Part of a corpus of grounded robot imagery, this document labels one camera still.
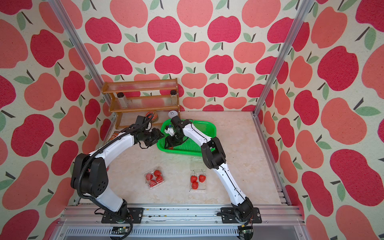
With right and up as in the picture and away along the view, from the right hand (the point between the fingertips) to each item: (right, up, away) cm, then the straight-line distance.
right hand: (169, 148), depth 98 cm
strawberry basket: (-5, -13, -10) cm, 18 cm away
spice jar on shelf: (+3, +33, +5) cm, 34 cm away
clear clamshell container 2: (+19, -11, -8) cm, 24 cm away
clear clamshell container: (-7, -15, -12) cm, 20 cm away
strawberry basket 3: (+17, -18, -17) cm, 30 cm away
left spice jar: (-31, +32, 0) cm, 45 cm away
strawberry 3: (-3, -15, -15) cm, 22 cm away
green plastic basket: (+14, 0, +3) cm, 14 cm away
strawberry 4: (+21, -15, -14) cm, 29 cm away
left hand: (-2, +7, -9) cm, 12 cm away
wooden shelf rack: (-34, +35, +16) cm, 51 cm away
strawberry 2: (-7, -16, -16) cm, 24 cm away
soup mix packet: (-40, +9, +5) cm, 41 cm away
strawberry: (-9, -14, -14) cm, 22 cm away
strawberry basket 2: (+16, -16, -14) cm, 27 cm away
